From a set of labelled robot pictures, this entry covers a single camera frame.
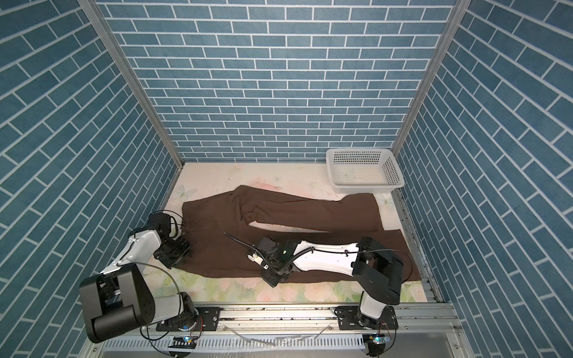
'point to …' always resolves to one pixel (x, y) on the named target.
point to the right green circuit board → (378, 338)
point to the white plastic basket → (364, 171)
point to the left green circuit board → (184, 342)
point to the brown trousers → (221, 230)
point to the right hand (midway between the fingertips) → (264, 274)
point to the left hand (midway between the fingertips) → (190, 253)
